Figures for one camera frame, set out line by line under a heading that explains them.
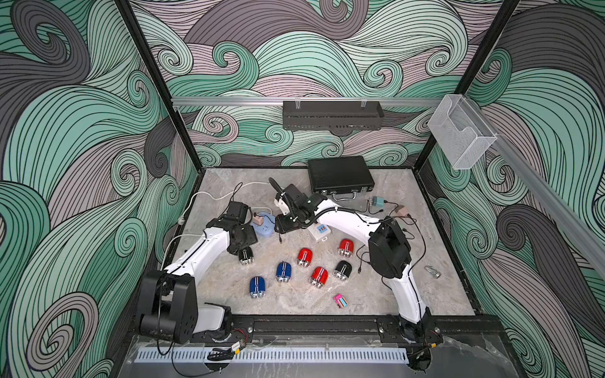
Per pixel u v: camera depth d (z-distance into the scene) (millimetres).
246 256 873
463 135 765
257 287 796
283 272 829
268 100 943
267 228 947
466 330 744
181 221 1033
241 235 757
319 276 816
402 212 1008
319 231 941
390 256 528
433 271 849
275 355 697
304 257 864
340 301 766
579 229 524
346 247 880
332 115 1005
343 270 835
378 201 1037
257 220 926
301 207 673
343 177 1104
